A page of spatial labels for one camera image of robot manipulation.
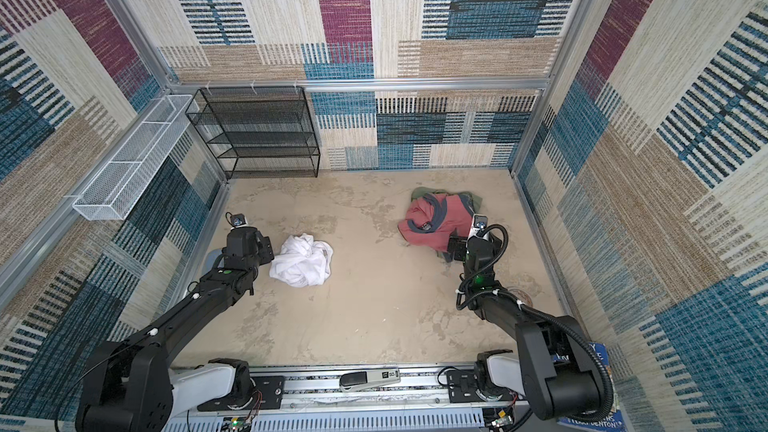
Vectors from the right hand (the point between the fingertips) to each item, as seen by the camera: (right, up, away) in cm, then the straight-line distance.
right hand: (472, 234), depth 89 cm
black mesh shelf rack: (-71, +34, +19) cm, 81 cm away
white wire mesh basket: (-89, +11, -18) cm, 92 cm away
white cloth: (-50, -9, +3) cm, 51 cm away
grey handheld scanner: (-33, -33, -18) cm, 50 cm away
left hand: (-64, -1, -2) cm, 64 cm away
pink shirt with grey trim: (-11, +4, +8) cm, 14 cm away
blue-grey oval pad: (-82, -9, +9) cm, 82 cm away
